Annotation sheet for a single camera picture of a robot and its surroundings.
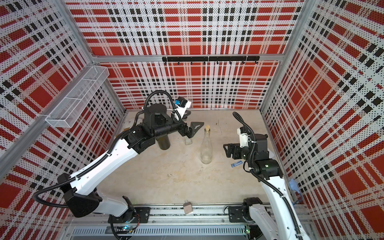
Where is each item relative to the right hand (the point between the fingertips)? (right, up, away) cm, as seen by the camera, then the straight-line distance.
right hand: (233, 146), depth 74 cm
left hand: (-18, +14, -10) cm, 24 cm away
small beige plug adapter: (-23, -31, +1) cm, 39 cm away
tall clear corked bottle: (-13, -5, +14) cm, 20 cm away
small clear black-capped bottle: (-25, -1, +27) cm, 37 cm away
